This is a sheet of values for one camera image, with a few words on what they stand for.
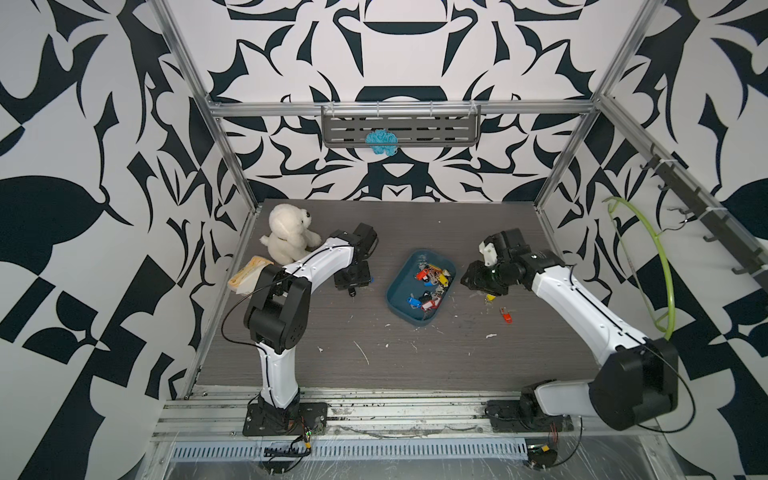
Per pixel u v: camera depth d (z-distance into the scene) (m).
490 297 0.96
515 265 0.59
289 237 0.90
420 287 0.97
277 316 0.50
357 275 0.81
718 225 0.56
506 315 0.92
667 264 0.66
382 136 0.91
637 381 0.41
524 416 0.68
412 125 0.94
